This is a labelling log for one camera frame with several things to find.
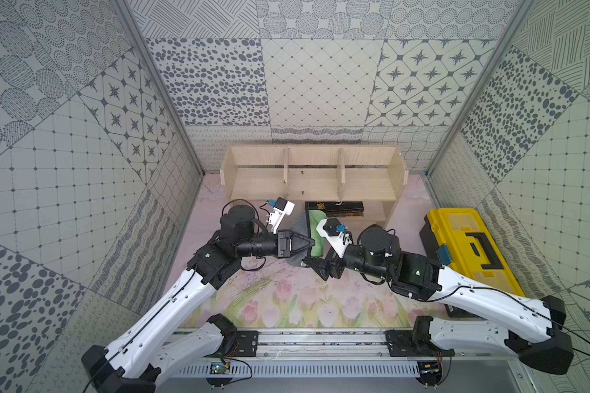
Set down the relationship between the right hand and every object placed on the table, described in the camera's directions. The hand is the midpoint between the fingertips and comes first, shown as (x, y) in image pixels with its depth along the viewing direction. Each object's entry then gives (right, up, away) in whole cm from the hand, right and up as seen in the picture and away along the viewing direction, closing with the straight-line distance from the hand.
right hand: (313, 244), depth 64 cm
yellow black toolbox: (+51, -6, +11) cm, 53 cm away
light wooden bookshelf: (+22, +21, +24) cm, 38 cm away
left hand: (0, +2, -5) cm, 6 cm away
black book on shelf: (+8, +8, +26) cm, 28 cm away
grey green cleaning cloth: (-2, +5, -5) cm, 7 cm away
